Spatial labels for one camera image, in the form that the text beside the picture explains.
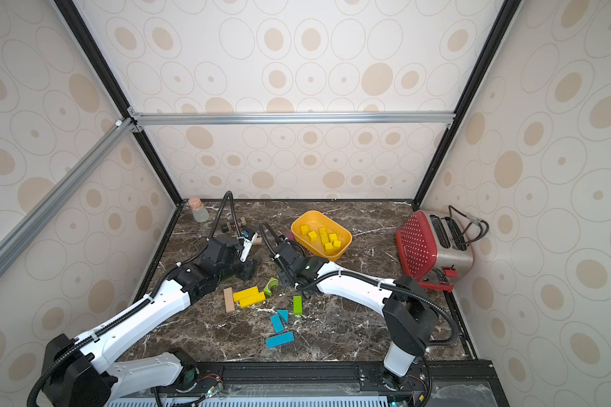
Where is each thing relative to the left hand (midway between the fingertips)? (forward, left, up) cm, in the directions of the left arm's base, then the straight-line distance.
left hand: (259, 254), depth 80 cm
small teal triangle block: (-13, -8, -17) cm, 22 cm away
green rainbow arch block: (-1, -3, -17) cm, 17 cm away
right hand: (+1, -12, -7) cm, 14 cm away
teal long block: (-20, -6, -18) cm, 28 cm away
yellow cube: (+23, -13, -16) cm, 31 cm away
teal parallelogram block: (-15, -5, -18) cm, 24 cm away
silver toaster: (+3, -64, -3) cm, 64 cm away
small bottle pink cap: (+32, +33, -16) cm, 49 cm away
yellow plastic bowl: (+21, -20, -17) cm, 34 cm away
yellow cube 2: (+20, -17, -17) cm, 31 cm away
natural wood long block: (-8, +12, -17) cm, 22 cm away
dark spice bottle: (+23, +20, -16) cm, 34 cm away
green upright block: (-10, -12, -16) cm, 22 cm away
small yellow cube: (+20, -25, -17) cm, 36 cm away
